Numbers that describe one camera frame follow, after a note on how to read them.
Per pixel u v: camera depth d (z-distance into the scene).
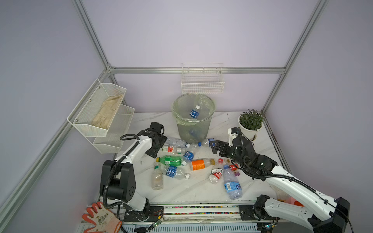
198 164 0.85
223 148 0.63
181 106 0.94
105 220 0.70
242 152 0.51
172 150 0.92
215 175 0.81
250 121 0.92
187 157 0.88
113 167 0.43
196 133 0.98
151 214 0.73
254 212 0.65
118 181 0.44
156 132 0.70
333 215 0.38
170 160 0.88
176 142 1.01
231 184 0.79
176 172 0.87
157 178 0.86
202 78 0.95
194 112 0.98
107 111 0.80
